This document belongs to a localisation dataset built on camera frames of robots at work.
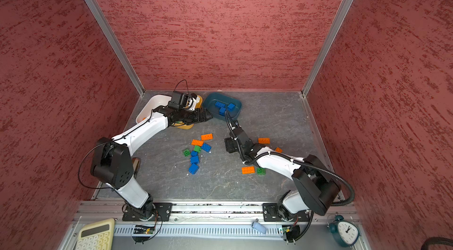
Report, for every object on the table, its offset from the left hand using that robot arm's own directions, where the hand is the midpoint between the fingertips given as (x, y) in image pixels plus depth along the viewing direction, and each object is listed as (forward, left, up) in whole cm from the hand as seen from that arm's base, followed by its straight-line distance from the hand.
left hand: (206, 120), depth 87 cm
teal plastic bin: (+26, +1, -12) cm, 28 cm away
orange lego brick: (-1, +1, -14) cm, 15 cm away
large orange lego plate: (-5, +6, -14) cm, 16 cm away
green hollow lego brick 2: (-21, -28, -13) cm, 37 cm away
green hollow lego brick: (-11, +10, -14) cm, 21 cm away
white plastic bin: (+22, +37, -12) cm, 45 cm away
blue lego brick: (+16, -7, -12) cm, 21 cm away
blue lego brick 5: (-15, +6, -15) cm, 22 cm away
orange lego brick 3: (-20, -22, -14) cm, 33 cm away
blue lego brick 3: (-8, +1, -13) cm, 16 cm away
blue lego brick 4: (-12, +7, -13) cm, 19 cm away
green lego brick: (-9, +5, -14) cm, 17 cm away
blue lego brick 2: (+19, -13, -13) cm, 27 cm away
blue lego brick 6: (-19, +6, -16) cm, 25 cm away
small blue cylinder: (-43, -25, -12) cm, 51 cm away
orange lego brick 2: (-3, -31, -15) cm, 35 cm away
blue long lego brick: (+24, -5, -14) cm, 28 cm away
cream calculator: (-47, +39, -13) cm, 62 cm away
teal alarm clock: (-45, -58, -11) cm, 74 cm away
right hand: (-8, -12, -8) cm, 17 cm away
